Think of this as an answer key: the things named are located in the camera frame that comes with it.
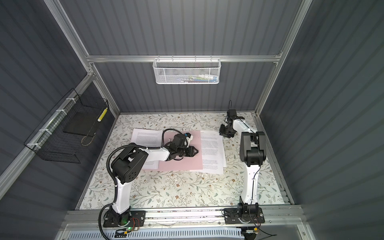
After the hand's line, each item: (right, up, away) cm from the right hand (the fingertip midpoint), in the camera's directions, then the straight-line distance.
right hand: (223, 134), depth 105 cm
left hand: (-19, -11, -8) cm, 23 cm away
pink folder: (-21, -17, -13) cm, 30 cm away
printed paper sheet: (-53, -2, -2) cm, 53 cm away
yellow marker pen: (-71, +12, -23) cm, 76 cm away
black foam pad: (-77, +7, -31) cm, 83 cm away
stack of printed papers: (-8, -13, -8) cm, 18 cm away
